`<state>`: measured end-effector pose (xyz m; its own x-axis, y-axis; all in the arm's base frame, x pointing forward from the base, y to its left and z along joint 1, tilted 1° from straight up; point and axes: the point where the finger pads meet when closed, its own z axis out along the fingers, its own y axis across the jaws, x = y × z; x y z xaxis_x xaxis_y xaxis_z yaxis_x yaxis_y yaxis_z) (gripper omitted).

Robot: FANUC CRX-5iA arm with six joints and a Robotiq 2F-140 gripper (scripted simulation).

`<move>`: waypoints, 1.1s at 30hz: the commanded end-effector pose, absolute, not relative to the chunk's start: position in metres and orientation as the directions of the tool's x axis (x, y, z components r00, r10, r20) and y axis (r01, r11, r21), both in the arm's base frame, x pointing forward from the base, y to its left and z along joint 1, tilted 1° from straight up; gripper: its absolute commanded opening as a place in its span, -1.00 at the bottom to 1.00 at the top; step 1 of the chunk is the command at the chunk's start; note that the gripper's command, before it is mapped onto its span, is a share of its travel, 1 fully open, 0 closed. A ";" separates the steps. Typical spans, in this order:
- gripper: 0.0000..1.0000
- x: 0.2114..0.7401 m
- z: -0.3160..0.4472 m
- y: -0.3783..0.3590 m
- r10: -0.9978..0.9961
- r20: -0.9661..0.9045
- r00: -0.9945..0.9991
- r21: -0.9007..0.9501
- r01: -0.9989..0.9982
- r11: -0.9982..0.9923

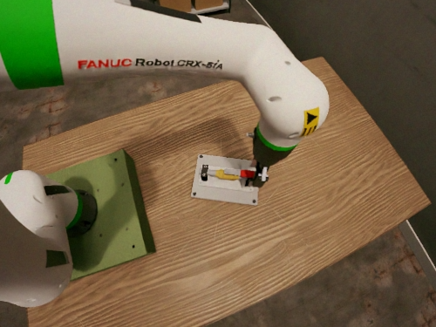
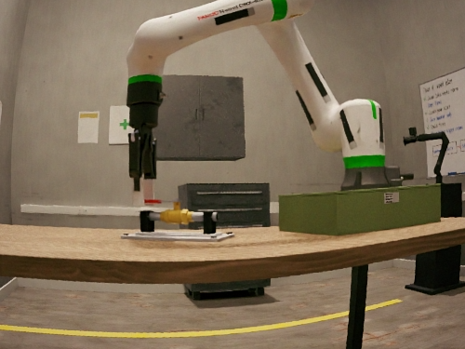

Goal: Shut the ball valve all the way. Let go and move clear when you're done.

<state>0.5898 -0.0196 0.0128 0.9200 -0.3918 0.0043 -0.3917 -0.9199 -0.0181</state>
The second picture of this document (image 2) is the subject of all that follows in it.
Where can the brass ball valve with red handle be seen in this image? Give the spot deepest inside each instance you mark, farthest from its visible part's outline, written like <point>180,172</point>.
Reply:
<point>178,216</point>

